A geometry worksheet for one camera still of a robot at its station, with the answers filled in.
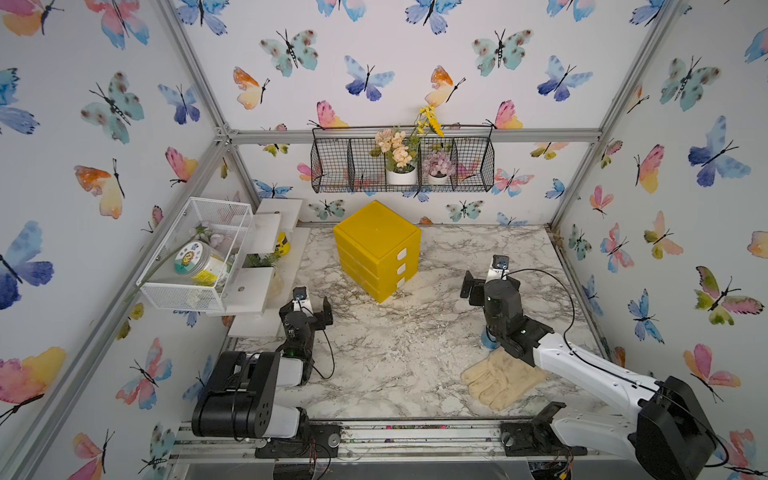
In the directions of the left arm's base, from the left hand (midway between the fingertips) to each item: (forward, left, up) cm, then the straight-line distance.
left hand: (312, 296), depth 91 cm
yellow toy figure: (+22, +14, -2) cm, 26 cm away
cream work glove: (-23, -53, -8) cm, 58 cm away
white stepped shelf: (-3, +14, +7) cm, 16 cm away
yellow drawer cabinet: (+7, -21, +13) cm, 25 cm away
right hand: (-1, -50, +13) cm, 51 cm away
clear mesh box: (+9, +20, +21) cm, 31 cm away
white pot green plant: (+11, +16, +3) cm, 20 cm away
